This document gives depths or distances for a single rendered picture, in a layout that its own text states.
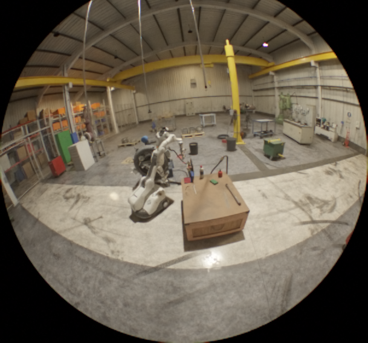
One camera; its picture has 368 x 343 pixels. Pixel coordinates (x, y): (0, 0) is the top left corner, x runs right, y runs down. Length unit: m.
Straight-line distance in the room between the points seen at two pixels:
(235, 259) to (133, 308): 1.36
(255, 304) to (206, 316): 0.51
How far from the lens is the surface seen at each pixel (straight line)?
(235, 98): 5.14
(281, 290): 1.89
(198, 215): 1.56
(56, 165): 6.98
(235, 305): 1.70
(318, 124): 10.07
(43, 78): 9.74
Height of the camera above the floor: 1.66
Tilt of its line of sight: 24 degrees down
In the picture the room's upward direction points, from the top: 8 degrees counter-clockwise
